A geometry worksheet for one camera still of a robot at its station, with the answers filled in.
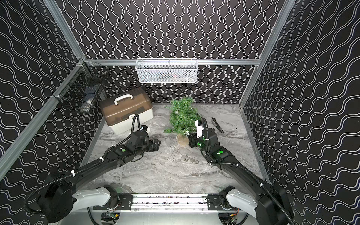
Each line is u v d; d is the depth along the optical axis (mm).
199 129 700
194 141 697
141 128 719
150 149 737
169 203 763
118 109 919
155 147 747
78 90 922
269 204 390
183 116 696
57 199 410
